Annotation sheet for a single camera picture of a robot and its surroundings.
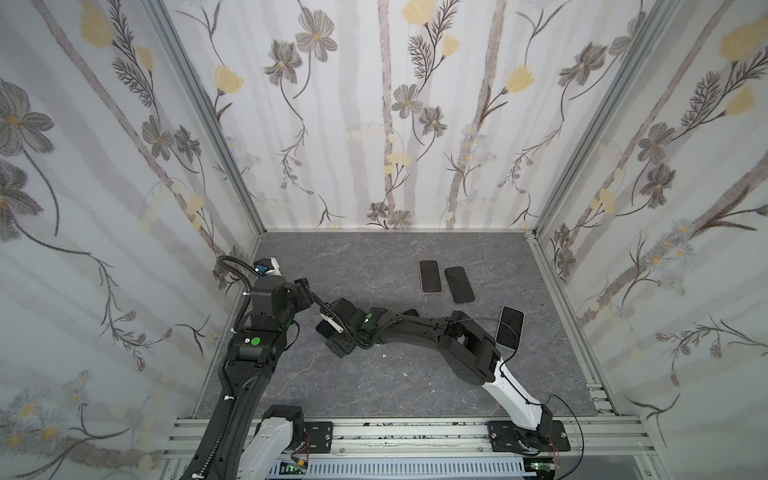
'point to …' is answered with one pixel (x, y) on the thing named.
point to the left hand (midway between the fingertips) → (294, 274)
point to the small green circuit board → (298, 468)
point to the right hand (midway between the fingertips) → (331, 324)
